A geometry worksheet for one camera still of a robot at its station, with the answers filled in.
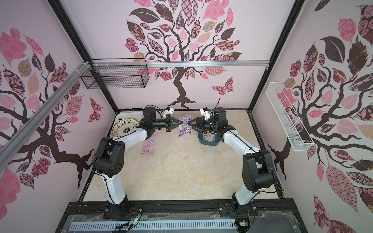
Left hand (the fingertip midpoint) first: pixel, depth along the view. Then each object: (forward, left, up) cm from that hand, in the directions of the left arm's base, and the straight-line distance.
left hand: (181, 124), depth 82 cm
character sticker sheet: (-4, -2, +1) cm, 5 cm away
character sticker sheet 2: (+6, -18, -22) cm, 29 cm away
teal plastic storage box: (+2, -24, -21) cm, 32 cm away
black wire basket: (+66, +61, -6) cm, 89 cm away
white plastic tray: (+29, +38, -23) cm, 53 cm away
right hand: (-2, -4, +1) cm, 5 cm away
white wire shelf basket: (-7, -61, +4) cm, 61 cm away
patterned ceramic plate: (+16, +46, -21) cm, 53 cm away
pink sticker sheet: (-2, +24, -22) cm, 33 cm away
